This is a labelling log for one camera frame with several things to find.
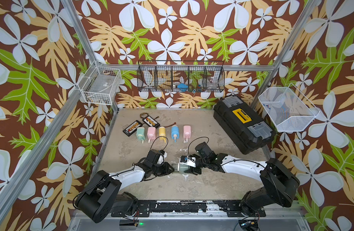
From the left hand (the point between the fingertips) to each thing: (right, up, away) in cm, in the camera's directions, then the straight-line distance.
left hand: (174, 168), depth 86 cm
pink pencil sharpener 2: (+9, +21, +12) cm, 25 cm away
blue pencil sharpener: (+1, +21, +11) cm, 24 cm away
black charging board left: (-32, +24, +20) cm, 44 cm away
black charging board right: (-20, +30, +25) cm, 44 cm away
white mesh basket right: (+67, +35, -4) cm, 76 cm away
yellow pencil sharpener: (-8, +21, +10) cm, 24 cm away
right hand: (+6, +3, -1) cm, 7 cm away
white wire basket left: (-46, +51, 0) cm, 68 cm away
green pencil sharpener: (+4, +2, -6) cm, 7 cm away
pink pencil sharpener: (-16, +20, +12) cm, 29 cm away
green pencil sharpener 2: (-23, +20, +10) cm, 32 cm away
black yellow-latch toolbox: (+45, +23, 0) cm, 51 cm away
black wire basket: (+4, +60, +12) cm, 62 cm away
